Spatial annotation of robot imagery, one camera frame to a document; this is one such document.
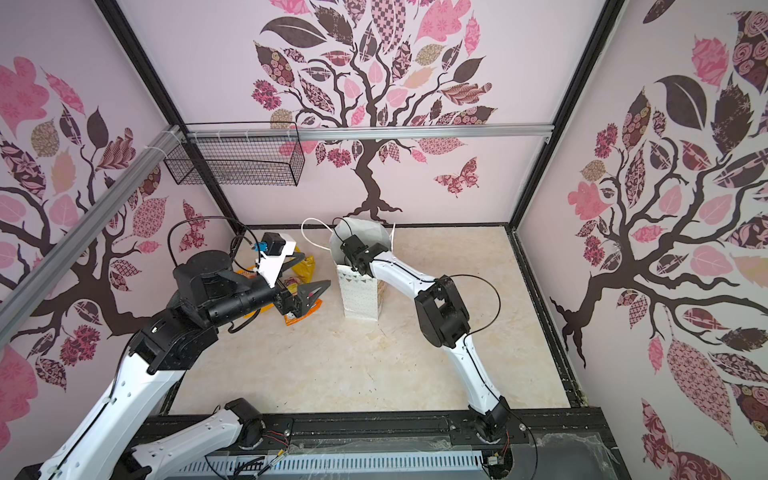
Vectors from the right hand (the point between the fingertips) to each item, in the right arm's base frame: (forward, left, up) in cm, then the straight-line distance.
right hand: (355, 285), depth 96 cm
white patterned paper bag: (-10, -3, +9) cm, 14 cm away
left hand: (-19, +3, +33) cm, 38 cm away
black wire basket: (+33, +36, +29) cm, 57 cm away
